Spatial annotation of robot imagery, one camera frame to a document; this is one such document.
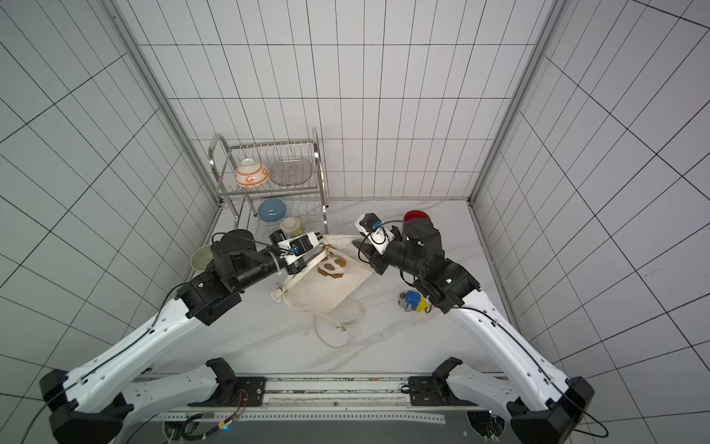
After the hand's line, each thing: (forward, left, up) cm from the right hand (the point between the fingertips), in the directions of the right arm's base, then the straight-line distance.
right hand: (349, 238), depth 66 cm
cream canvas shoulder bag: (-2, +7, -19) cm, 20 cm away
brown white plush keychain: (-5, +4, -5) cm, 8 cm away
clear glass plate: (+31, +23, -5) cm, 38 cm away
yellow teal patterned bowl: (+21, +24, -23) cm, 40 cm away
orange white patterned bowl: (+25, +34, -2) cm, 42 cm away
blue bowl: (+29, +34, -23) cm, 50 cm away
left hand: (0, +9, +1) cm, 9 cm away
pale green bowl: (+9, +55, -27) cm, 61 cm away
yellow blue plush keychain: (-2, -19, -29) cm, 35 cm away
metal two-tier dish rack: (+22, +27, -4) cm, 35 cm away
